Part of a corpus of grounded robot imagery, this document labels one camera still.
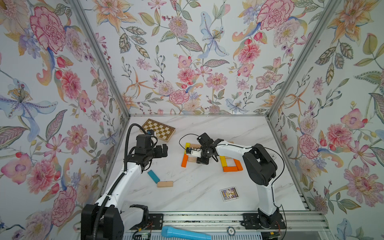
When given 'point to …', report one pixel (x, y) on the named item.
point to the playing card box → (229, 194)
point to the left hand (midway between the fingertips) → (163, 146)
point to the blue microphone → (171, 232)
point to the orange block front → (228, 169)
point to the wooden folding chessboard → (162, 131)
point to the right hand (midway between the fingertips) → (198, 155)
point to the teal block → (153, 176)
